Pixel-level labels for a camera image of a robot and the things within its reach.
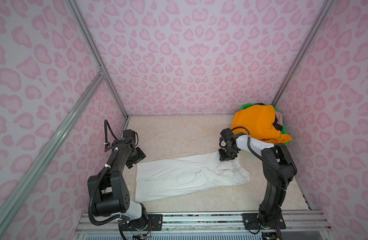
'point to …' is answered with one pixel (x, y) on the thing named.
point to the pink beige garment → (279, 116)
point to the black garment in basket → (277, 125)
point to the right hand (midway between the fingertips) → (221, 157)
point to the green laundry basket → (284, 131)
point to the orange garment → (258, 120)
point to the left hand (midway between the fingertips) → (141, 157)
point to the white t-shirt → (161, 176)
